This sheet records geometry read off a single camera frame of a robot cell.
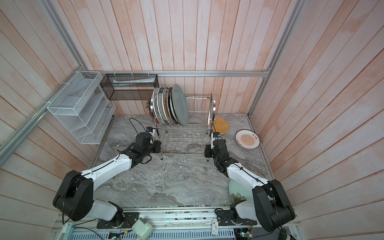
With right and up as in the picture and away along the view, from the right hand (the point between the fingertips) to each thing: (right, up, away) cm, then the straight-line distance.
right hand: (207, 144), depth 89 cm
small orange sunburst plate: (+31, +2, +15) cm, 34 cm away
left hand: (-28, 0, -1) cm, 29 cm away
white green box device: (-33, -37, -23) cm, 54 cm away
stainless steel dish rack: (-11, +2, +12) cm, 16 cm away
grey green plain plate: (-16, +23, -8) cm, 29 cm away
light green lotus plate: (+16, -27, -8) cm, 32 cm away
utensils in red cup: (-40, +27, +15) cm, 50 cm away
